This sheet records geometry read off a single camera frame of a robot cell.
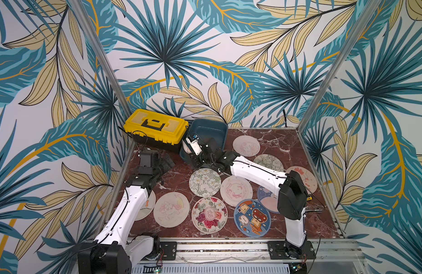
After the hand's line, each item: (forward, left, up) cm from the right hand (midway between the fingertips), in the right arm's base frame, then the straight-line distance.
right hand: (190, 153), depth 82 cm
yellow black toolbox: (+19, +20, -2) cm, 28 cm away
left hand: (-4, +12, -3) cm, 13 cm away
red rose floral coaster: (-23, -8, -20) cm, 32 cm away
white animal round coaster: (-19, +23, -20) cm, 36 cm away
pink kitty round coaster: (+19, -33, -19) cm, 43 cm away
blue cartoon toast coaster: (-25, -29, -21) cm, 44 cm away
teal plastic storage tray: (+30, -9, -13) cm, 34 cm away
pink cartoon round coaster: (-10, -23, -21) cm, 32 cm away
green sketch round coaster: (+7, -46, -20) cm, 51 cm away
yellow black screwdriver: (-17, -60, -19) cm, 65 cm away
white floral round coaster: (-5, -6, -20) cm, 22 cm away
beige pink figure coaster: (-20, +10, -19) cm, 30 cm away
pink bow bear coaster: (-6, -65, -22) cm, 69 cm away
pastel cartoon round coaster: (+1, +2, +3) cm, 4 cm away
